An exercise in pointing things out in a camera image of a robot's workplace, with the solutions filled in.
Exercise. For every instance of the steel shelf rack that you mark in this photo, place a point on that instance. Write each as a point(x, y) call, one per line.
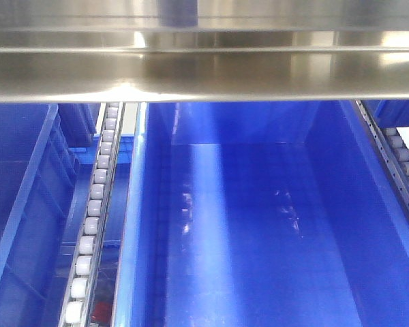
point(204, 68)

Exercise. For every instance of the large blue plastic bin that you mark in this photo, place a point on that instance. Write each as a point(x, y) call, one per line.
point(259, 238)

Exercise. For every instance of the small red object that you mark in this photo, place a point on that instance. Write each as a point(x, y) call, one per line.
point(102, 310)

